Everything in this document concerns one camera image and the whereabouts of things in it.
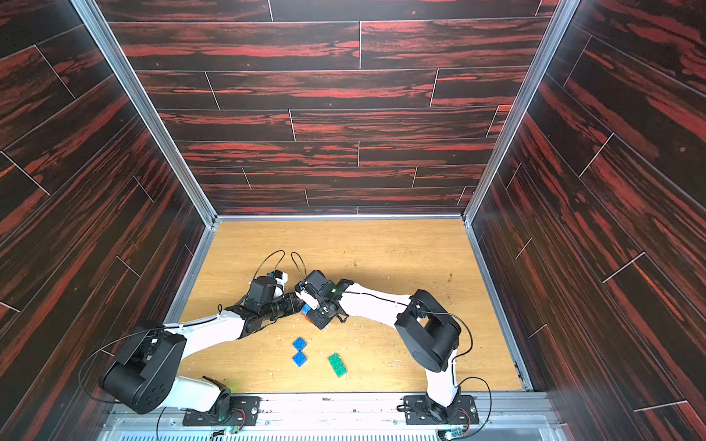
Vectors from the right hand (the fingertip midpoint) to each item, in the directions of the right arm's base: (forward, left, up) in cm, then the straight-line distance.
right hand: (323, 310), depth 90 cm
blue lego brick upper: (-11, +6, -2) cm, 13 cm away
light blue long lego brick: (-2, +5, +3) cm, 6 cm away
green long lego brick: (-17, -6, -2) cm, 18 cm away
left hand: (+2, +6, +1) cm, 6 cm away
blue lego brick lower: (-15, +6, -2) cm, 16 cm away
